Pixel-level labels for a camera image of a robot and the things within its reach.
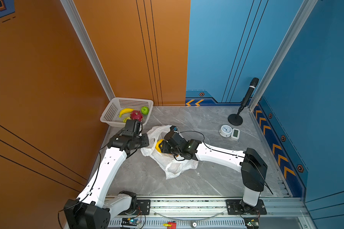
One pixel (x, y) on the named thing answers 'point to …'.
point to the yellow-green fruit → (125, 119)
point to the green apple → (145, 110)
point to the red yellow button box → (170, 225)
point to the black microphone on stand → (236, 119)
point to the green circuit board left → (132, 222)
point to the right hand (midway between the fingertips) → (160, 147)
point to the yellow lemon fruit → (157, 147)
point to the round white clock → (225, 130)
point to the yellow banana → (124, 110)
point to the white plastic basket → (111, 114)
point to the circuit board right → (252, 223)
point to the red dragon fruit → (136, 115)
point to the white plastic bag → (172, 165)
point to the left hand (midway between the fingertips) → (146, 138)
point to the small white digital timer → (235, 134)
